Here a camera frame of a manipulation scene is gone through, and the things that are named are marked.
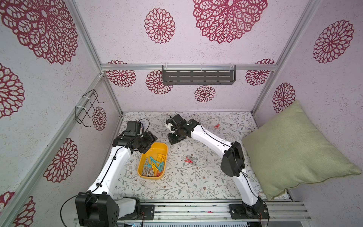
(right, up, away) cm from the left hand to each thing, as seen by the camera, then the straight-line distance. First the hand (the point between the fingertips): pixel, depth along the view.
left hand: (155, 141), depth 80 cm
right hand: (+7, +1, +7) cm, 10 cm away
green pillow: (+67, -3, -11) cm, 68 cm away
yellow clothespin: (+1, -11, +13) cm, 17 cm away
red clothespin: (+43, +9, +32) cm, 55 cm away
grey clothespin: (-5, -19, +6) cm, 21 cm away
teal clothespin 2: (+2, -18, +7) cm, 19 cm away
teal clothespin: (-3, -13, +10) cm, 17 cm away
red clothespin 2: (+1, -21, +5) cm, 21 cm away
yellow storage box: (-4, -15, +10) cm, 19 cm away
